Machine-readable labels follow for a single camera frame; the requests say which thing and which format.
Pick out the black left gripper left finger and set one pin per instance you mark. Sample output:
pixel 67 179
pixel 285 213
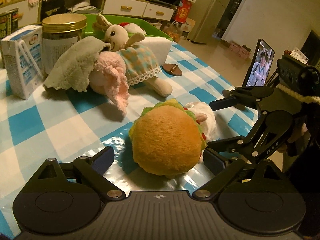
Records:
pixel 91 170

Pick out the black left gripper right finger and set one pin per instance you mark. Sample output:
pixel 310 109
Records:
pixel 224 171

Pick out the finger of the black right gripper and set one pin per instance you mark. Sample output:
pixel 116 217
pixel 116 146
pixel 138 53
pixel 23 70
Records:
pixel 235 144
pixel 245 96

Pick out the plush hamburger toy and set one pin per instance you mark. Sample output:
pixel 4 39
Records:
pixel 167 139

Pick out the pink plush pig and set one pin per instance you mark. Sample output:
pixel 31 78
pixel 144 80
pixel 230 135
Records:
pixel 109 78

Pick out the rabbit doll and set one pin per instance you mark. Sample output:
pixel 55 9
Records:
pixel 140 61

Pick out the red santa plush toy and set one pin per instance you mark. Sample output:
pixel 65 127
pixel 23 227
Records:
pixel 132 28

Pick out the smartphone on stand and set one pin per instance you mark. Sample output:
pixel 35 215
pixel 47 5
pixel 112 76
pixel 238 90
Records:
pixel 260 66

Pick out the white cloth pouch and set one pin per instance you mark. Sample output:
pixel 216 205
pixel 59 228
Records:
pixel 206 118

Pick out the blue white checked tablecloth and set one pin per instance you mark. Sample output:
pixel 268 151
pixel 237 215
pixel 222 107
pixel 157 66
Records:
pixel 66 124

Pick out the brown round powder puff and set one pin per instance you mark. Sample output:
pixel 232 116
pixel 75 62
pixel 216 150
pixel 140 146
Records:
pixel 172 69

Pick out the bag of oranges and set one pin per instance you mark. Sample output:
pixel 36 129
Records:
pixel 174 31

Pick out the grey refrigerator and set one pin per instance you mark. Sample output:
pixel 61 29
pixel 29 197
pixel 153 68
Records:
pixel 206 14

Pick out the grey green towel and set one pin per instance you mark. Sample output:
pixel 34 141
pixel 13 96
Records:
pixel 74 66

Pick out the red gift box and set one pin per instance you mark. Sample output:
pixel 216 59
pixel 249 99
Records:
pixel 182 11

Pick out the green plastic bin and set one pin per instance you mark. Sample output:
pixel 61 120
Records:
pixel 151 31

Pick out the white blue milk carton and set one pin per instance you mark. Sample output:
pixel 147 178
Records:
pixel 22 56

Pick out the gold lid glass jar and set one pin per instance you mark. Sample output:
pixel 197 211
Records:
pixel 59 33

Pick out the black handbag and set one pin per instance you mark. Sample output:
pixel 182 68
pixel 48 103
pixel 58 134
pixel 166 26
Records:
pixel 52 7

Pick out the wooden tv cabinet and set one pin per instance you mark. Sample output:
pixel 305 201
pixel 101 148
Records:
pixel 30 13

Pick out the black yellow drink can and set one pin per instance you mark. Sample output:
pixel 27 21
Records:
pixel 8 22

